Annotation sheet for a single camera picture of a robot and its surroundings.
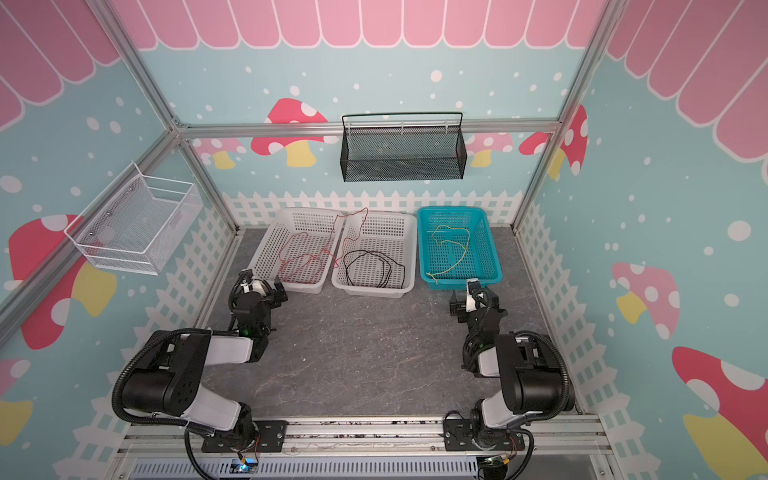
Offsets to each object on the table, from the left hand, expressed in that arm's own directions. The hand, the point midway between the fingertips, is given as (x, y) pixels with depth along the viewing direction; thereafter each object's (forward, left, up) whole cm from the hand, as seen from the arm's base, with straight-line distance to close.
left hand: (264, 284), depth 92 cm
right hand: (0, -64, +1) cm, 64 cm away
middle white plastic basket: (+20, -33, -9) cm, 40 cm away
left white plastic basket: (+12, +5, -4) cm, 13 cm away
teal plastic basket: (+16, -71, -5) cm, 73 cm away
